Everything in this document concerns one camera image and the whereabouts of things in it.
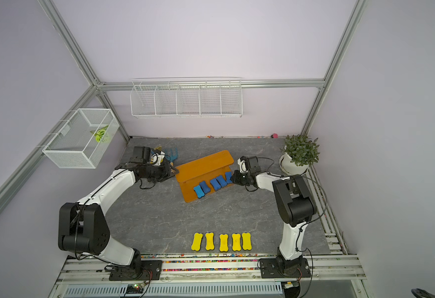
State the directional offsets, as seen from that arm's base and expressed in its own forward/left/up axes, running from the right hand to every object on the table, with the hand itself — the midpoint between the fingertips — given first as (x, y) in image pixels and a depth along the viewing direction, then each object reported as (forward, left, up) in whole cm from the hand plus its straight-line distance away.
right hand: (230, 177), depth 99 cm
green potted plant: (+3, -34, +18) cm, 38 cm away
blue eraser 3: (-3, +5, 0) cm, 6 cm away
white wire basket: (+4, +67, +24) cm, 72 cm away
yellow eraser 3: (-33, +4, -1) cm, 33 cm away
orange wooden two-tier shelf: (-4, +20, +9) cm, 22 cm away
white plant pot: (+3, -32, +4) cm, 32 cm away
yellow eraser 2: (-31, +10, -1) cm, 33 cm away
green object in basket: (+6, +58, +28) cm, 65 cm away
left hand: (-5, +26, +12) cm, 29 cm away
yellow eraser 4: (-33, -1, -1) cm, 33 cm away
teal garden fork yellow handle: (+17, +35, -4) cm, 39 cm away
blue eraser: (-5, +14, -1) cm, 15 cm away
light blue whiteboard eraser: (-8, +17, 0) cm, 18 cm away
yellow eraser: (-32, +15, -1) cm, 35 cm away
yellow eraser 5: (-33, -6, -2) cm, 34 cm away
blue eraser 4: (0, +1, +1) cm, 2 cm away
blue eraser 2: (-4, +8, 0) cm, 9 cm away
